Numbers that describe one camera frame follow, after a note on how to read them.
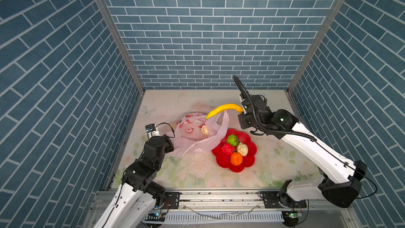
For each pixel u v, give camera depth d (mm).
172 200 736
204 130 932
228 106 718
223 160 856
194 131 985
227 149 845
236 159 823
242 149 845
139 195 475
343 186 389
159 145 533
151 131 609
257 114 492
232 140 882
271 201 736
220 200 753
